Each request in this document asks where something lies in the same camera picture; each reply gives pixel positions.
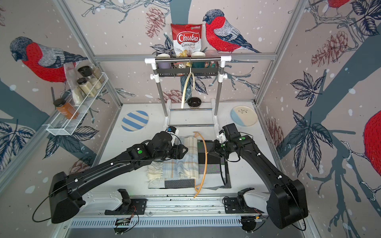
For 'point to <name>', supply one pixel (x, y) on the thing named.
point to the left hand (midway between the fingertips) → (185, 147)
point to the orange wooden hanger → (198, 188)
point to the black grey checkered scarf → (213, 173)
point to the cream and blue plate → (243, 116)
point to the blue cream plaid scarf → (185, 165)
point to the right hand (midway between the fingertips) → (208, 150)
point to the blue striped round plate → (135, 120)
